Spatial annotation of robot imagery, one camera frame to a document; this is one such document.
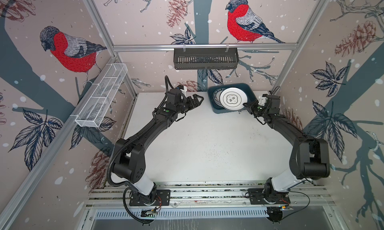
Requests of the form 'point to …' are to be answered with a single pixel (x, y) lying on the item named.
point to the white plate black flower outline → (232, 99)
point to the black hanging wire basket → (206, 58)
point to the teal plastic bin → (216, 108)
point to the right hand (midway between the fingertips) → (242, 104)
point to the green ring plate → (216, 96)
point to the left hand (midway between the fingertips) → (199, 100)
